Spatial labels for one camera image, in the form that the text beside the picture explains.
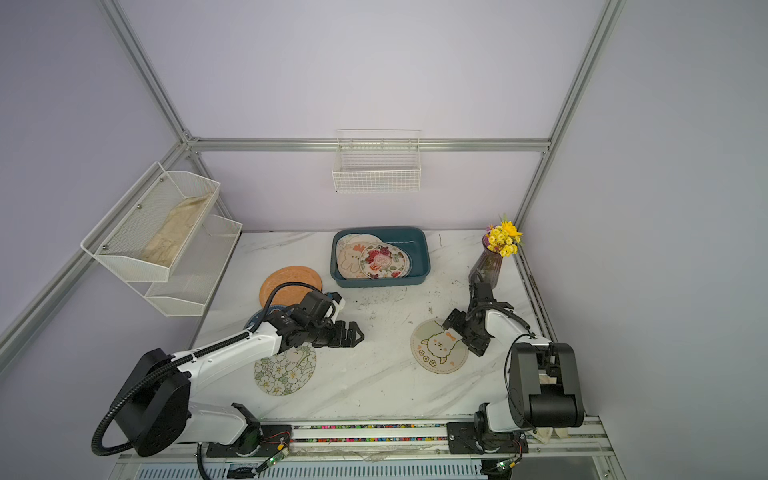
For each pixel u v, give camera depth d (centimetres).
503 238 85
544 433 74
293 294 69
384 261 108
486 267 96
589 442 75
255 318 96
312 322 66
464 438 73
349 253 111
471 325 68
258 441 70
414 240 115
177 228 80
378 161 108
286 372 85
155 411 41
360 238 113
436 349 90
